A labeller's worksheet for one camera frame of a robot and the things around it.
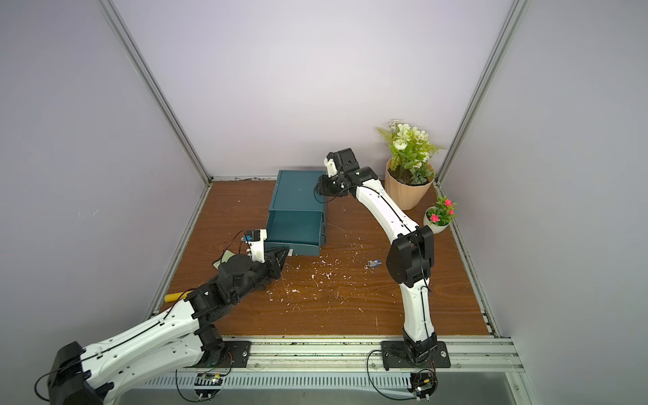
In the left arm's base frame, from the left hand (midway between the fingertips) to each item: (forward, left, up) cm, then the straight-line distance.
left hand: (290, 249), depth 73 cm
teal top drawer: (+10, -2, -5) cm, 11 cm away
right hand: (+25, -7, +3) cm, 26 cm away
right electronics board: (-30, -39, -22) cm, 54 cm away
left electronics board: (-32, +24, -25) cm, 47 cm away
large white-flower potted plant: (+39, -44, -3) cm, 59 cm away
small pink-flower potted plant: (+18, -51, -8) cm, 55 cm away
